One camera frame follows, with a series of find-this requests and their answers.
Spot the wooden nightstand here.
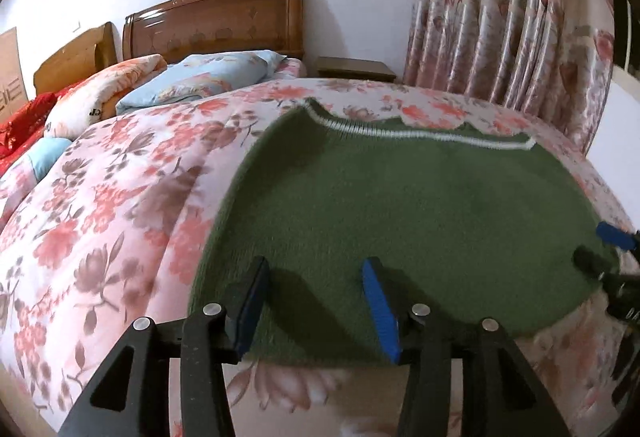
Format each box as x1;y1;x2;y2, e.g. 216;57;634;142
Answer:
314;57;397;84

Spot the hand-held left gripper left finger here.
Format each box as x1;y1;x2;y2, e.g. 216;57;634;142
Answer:
57;256;271;437

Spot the pink floral blanket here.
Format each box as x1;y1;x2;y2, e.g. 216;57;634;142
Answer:
0;79;640;437

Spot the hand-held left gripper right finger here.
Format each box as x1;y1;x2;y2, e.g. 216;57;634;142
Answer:
361;257;571;437

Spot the large carved wooden headboard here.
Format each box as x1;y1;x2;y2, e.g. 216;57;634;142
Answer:
122;0;306;66

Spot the red blanket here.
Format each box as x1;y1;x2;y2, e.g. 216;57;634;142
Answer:
0;84;73;178

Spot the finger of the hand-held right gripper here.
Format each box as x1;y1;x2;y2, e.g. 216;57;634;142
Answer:
596;221;640;254
572;246;622;280

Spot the small wooden headboard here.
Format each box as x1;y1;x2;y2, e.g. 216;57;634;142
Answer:
33;22;118;95

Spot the light blue pillow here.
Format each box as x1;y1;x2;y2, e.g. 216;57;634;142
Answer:
25;137;73;178
116;49;288;115

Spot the white floral pillow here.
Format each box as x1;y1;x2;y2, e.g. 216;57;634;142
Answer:
44;54;169;140

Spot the green knit sweater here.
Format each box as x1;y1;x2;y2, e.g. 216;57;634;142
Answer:
189;98;621;365

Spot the pink floral curtain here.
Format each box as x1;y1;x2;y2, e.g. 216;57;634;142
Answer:
402;0;616;152

